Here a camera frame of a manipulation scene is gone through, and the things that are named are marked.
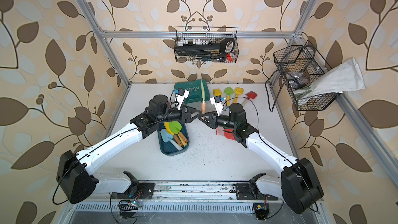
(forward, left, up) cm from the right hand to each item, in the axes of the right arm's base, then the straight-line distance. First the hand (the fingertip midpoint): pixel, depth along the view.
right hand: (199, 116), depth 75 cm
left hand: (-2, 0, +6) cm, 6 cm away
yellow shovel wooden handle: (+36, -28, -23) cm, 51 cm away
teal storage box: (-6, +19, -22) cm, 30 cm away
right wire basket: (+26, -57, +8) cm, 63 cm away
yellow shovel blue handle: (+36, -12, -23) cm, 44 cm away
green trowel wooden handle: (+3, -2, +7) cm, 8 cm away
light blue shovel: (0, +20, -22) cm, 30 cm away
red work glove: (-8, -13, -3) cm, 16 cm away
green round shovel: (+6, +15, -20) cm, 26 cm away
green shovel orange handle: (+37, -21, -23) cm, 48 cm away
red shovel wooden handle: (+32, -37, -23) cm, 54 cm away
